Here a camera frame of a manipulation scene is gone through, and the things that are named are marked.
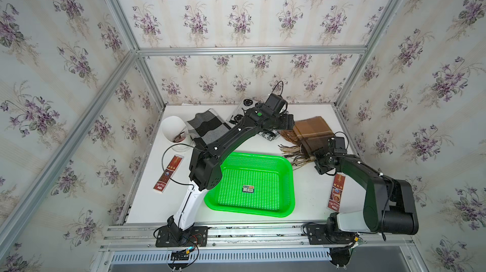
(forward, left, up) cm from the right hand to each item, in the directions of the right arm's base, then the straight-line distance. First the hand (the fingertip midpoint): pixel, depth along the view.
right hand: (312, 157), depth 92 cm
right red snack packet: (-19, -6, -3) cm, 21 cm away
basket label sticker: (-16, +32, -3) cm, 36 cm away
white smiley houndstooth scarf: (+37, +34, +1) cm, 50 cm away
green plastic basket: (-13, +28, -4) cm, 32 cm away
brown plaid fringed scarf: (+14, -1, -1) cm, 14 cm away
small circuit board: (-41, +57, -5) cm, 70 cm away
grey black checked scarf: (+19, +57, -1) cm, 60 cm away
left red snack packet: (-9, +71, -2) cm, 71 cm away
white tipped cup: (+10, +70, +7) cm, 71 cm away
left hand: (+7, +14, +18) cm, 24 cm away
